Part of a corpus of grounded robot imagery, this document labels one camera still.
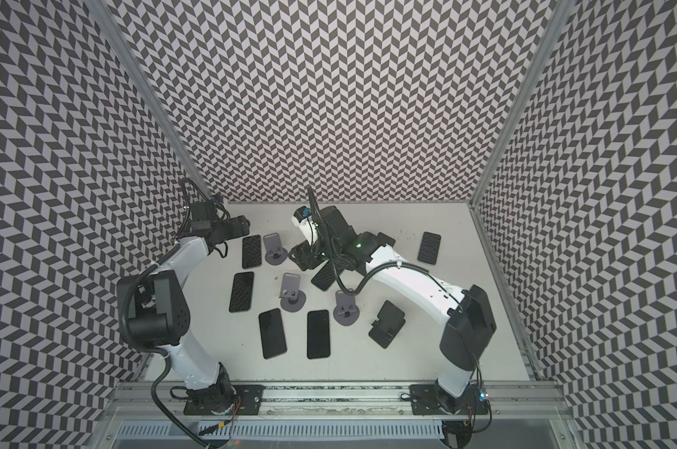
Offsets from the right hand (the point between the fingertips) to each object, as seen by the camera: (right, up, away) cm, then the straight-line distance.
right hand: (302, 253), depth 75 cm
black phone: (+3, -26, +8) cm, 27 cm away
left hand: (-25, +8, +20) cm, 33 cm away
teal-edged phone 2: (-23, -15, +16) cm, 32 cm away
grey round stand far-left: (-14, -3, +22) cm, 26 cm away
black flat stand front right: (+25, -21, +7) cm, 34 cm away
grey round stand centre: (+12, -19, +8) cm, 24 cm away
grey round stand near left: (-5, -15, +11) cm, 20 cm away
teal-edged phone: (+4, -11, +23) cm, 26 cm away
